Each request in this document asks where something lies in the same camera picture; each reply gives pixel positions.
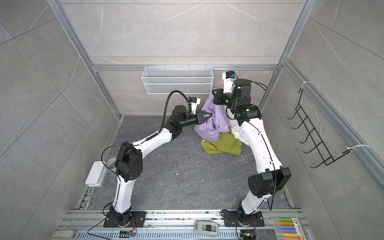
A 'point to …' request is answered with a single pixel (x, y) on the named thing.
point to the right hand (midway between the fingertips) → (212, 89)
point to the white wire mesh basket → (177, 80)
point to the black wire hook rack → (319, 145)
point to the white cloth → (241, 136)
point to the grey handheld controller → (207, 227)
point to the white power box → (96, 174)
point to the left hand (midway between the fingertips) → (213, 112)
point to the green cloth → (226, 143)
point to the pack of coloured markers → (288, 228)
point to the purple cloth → (219, 121)
